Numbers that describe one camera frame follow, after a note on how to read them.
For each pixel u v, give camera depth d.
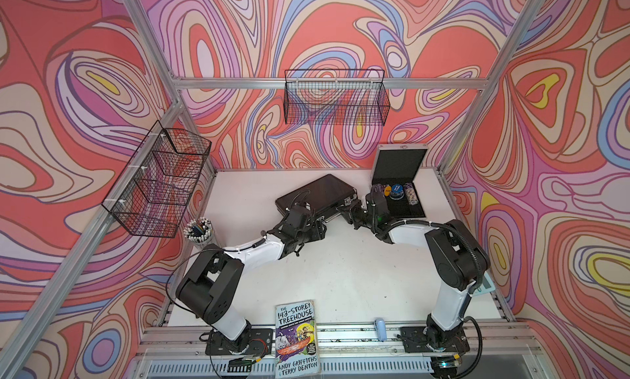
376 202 0.73
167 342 0.75
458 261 0.50
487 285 0.81
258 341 0.72
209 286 0.45
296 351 0.70
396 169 1.04
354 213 0.84
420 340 0.73
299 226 0.71
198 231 0.82
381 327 0.74
